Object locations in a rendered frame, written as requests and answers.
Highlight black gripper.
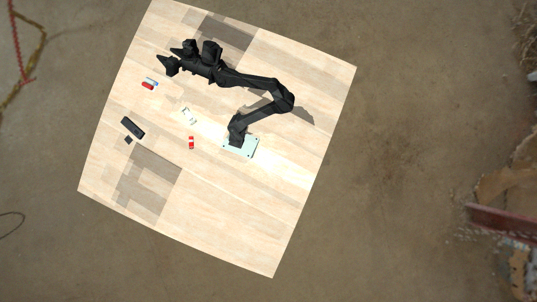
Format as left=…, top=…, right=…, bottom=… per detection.
left=156, top=48, right=202, bottom=77

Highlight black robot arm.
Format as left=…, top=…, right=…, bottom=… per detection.
left=182, top=39, right=295, bottom=149

